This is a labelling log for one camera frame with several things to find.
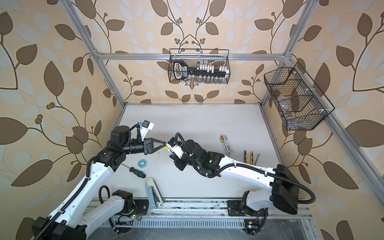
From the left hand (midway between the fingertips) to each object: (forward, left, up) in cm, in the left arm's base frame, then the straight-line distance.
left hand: (166, 145), depth 67 cm
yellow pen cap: (-1, 0, -1) cm, 1 cm away
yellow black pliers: (+6, -47, -25) cm, 53 cm away
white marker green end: (+15, -32, -26) cm, 44 cm away
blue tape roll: (+2, +19, -27) cm, 33 cm away
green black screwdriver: (-4, +21, -25) cm, 33 cm away
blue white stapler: (-17, +7, -24) cm, 30 cm away
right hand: (-2, -2, -7) cm, 8 cm away
